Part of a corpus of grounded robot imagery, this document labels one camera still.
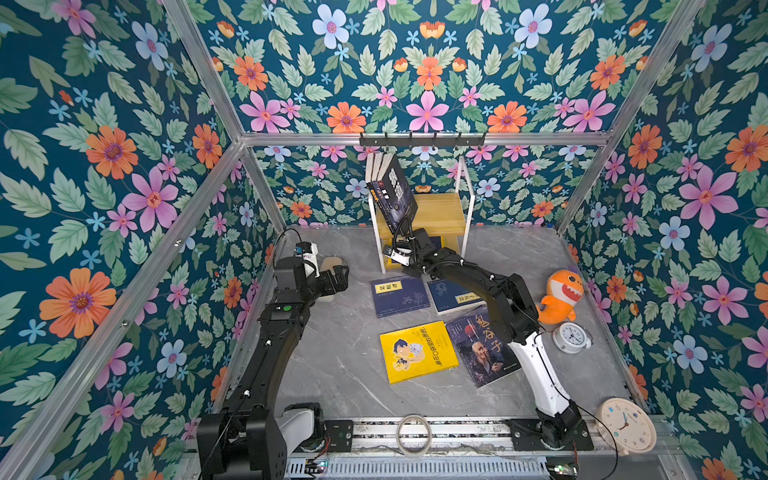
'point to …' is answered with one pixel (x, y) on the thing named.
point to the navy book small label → (451, 294)
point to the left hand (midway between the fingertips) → (337, 262)
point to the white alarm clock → (571, 337)
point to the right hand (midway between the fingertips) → (409, 252)
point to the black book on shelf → (387, 186)
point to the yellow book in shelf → (387, 240)
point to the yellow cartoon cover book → (417, 351)
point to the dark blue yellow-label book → (399, 294)
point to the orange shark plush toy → (564, 289)
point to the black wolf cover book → (411, 200)
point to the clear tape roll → (425, 447)
